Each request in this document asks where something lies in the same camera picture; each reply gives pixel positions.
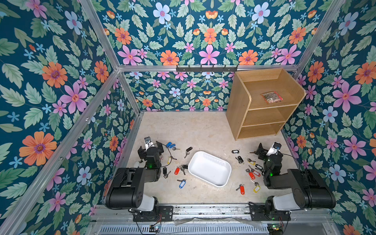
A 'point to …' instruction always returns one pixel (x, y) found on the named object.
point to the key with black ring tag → (240, 159)
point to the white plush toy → (136, 164)
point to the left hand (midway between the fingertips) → (150, 143)
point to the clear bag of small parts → (271, 97)
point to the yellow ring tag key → (169, 159)
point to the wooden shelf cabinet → (259, 103)
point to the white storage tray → (210, 168)
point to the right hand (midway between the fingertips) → (269, 146)
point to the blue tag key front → (183, 182)
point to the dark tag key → (187, 151)
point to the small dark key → (165, 172)
